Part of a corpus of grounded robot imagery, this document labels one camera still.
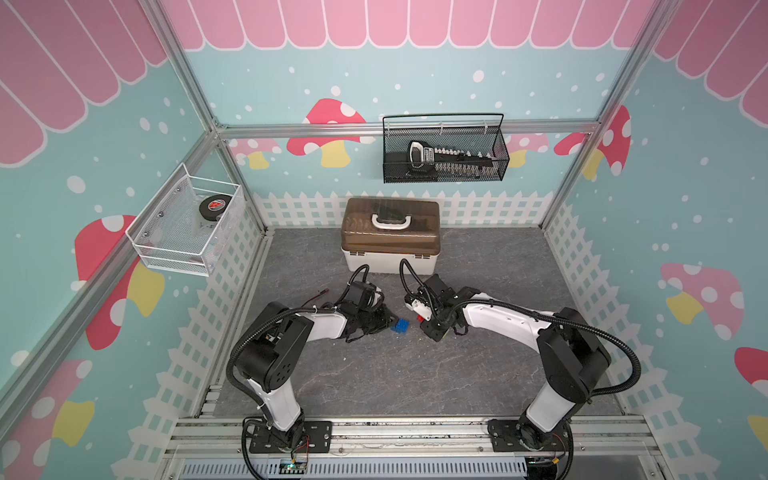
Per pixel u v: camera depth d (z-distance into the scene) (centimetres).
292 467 71
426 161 87
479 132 91
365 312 82
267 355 49
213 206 79
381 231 90
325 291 102
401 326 89
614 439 75
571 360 46
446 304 67
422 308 81
